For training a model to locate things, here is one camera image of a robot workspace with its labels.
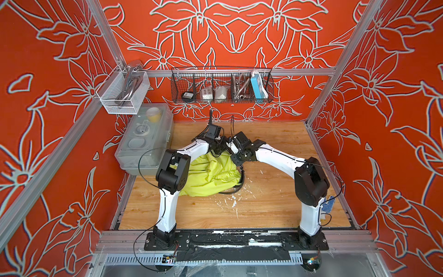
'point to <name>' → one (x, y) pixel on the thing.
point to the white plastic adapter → (220, 94)
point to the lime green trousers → (210, 175)
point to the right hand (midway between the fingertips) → (233, 157)
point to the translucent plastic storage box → (147, 130)
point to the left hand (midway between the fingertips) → (231, 143)
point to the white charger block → (207, 93)
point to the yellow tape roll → (154, 114)
